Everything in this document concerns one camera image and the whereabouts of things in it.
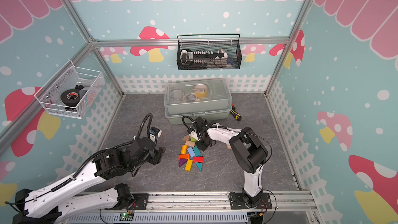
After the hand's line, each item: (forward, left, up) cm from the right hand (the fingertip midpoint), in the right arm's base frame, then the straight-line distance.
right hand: (202, 145), depth 93 cm
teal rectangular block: (-4, +3, +1) cm, 6 cm away
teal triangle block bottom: (-13, +1, +2) cm, 13 cm away
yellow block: (-12, +8, +1) cm, 14 cm away
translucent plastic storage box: (+19, -5, +21) cm, 29 cm away
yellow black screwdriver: (+21, -24, +1) cm, 32 cm away
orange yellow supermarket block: (-3, +11, +1) cm, 11 cm away
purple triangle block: (-11, +11, +2) cm, 15 cm away
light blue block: (-5, +6, +1) cm, 8 cm away
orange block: (-7, +11, +1) cm, 13 cm away
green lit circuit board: (-35, +36, -2) cm, 51 cm away
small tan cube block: (+4, +10, +2) cm, 11 cm away
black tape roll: (+7, +60, +36) cm, 70 cm away
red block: (-9, +2, 0) cm, 9 cm away
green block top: (-1, +5, +8) cm, 10 cm away
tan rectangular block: (0, +7, +1) cm, 7 cm away
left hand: (-11, +20, +19) cm, 30 cm away
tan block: (-2, -16, +1) cm, 16 cm away
